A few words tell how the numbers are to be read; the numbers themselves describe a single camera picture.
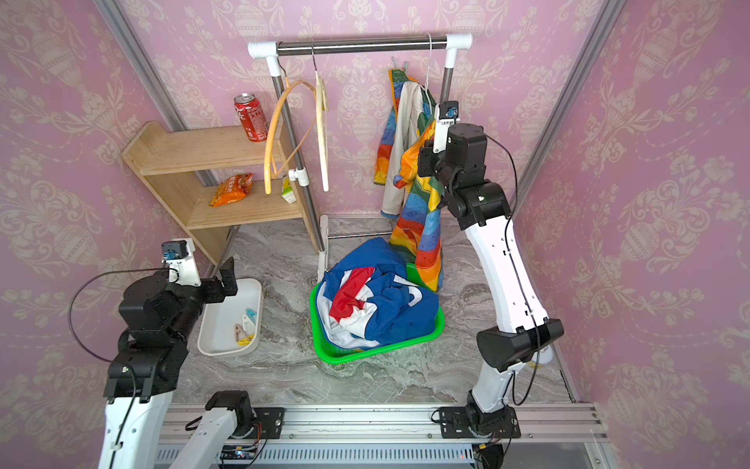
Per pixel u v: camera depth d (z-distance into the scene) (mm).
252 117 755
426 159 593
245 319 919
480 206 458
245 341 867
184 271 530
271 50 544
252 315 934
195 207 980
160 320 443
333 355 783
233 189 944
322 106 573
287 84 597
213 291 563
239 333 894
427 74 818
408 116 789
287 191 947
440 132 563
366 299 829
